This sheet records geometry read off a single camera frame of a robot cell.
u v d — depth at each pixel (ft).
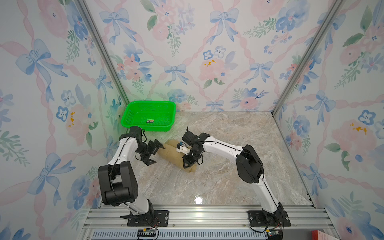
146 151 2.41
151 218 2.22
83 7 2.26
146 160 2.60
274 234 2.38
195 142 2.30
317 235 2.19
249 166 1.80
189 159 2.61
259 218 2.40
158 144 2.57
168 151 2.87
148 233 2.40
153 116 3.87
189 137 2.52
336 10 2.27
